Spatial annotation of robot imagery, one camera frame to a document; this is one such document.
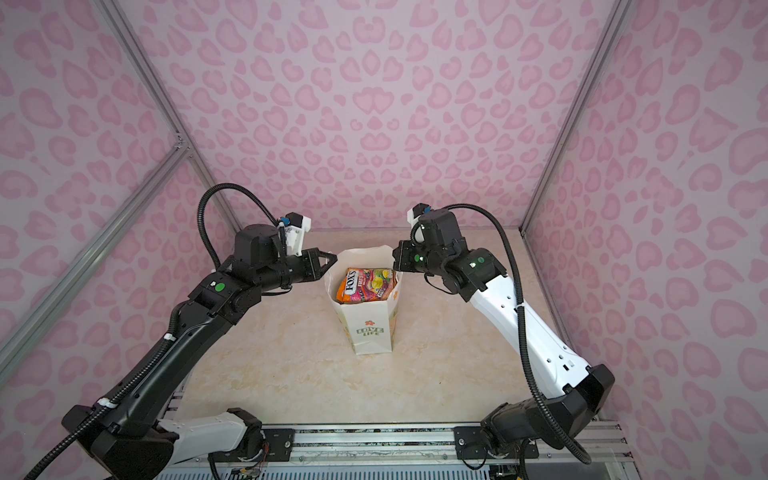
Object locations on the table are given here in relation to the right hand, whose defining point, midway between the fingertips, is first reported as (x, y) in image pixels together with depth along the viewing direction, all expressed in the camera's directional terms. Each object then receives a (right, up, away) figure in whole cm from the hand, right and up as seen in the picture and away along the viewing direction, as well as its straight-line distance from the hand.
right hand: (392, 250), depth 69 cm
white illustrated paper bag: (-6, -19, +9) cm, 22 cm away
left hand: (-12, 0, -2) cm, 12 cm away
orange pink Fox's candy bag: (-7, -9, +11) cm, 16 cm away
